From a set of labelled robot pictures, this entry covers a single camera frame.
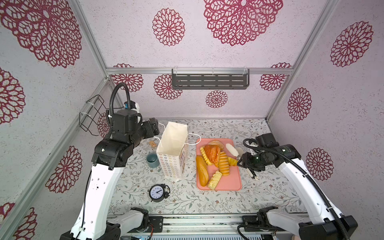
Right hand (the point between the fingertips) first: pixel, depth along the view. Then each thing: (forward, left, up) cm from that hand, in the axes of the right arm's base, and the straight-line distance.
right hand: (241, 162), depth 74 cm
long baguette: (0, +18, -15) cm, 23 cm away
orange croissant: (+11, +12, -10) cm, 19 cm away
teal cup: (+9, +50, -16) cm, 53 cm away
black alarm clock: (-11, +43, -17) cm, 48 cm away
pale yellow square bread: (-4, +12, -14) cm, 19 cm away
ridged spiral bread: (+6, +6, -15) cm, 17 cm away
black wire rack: (+12, +77, +16) cm, 79 cm away
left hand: (+5, +44, +19) cm, 48 cm away
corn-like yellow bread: (+11, +17, -14) cm, 25 cm away
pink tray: (-3, +4, -20) cm, 20 cm away
